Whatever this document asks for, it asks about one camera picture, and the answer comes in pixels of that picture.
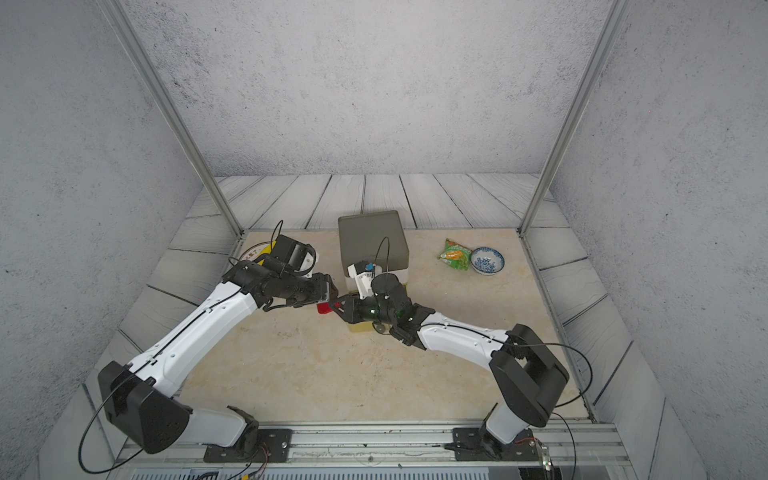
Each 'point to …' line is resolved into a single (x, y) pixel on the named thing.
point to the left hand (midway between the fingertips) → (336, 294)
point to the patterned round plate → (253, 251)
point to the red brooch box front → (323, 308)
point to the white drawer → (352, 286)
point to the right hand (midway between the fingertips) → (331, 306)
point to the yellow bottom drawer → (362, 327)
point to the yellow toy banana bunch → (265, 251)
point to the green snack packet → (456, 255)
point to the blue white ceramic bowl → (486, 261)
